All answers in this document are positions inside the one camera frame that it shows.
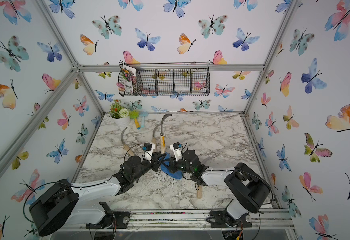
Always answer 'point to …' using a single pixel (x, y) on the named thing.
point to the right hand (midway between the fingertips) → (162, 161)
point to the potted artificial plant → (119, 113)
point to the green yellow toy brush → (133, 114)
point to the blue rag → (177, 175)
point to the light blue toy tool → (143, 114)
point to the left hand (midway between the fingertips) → (165, 153)
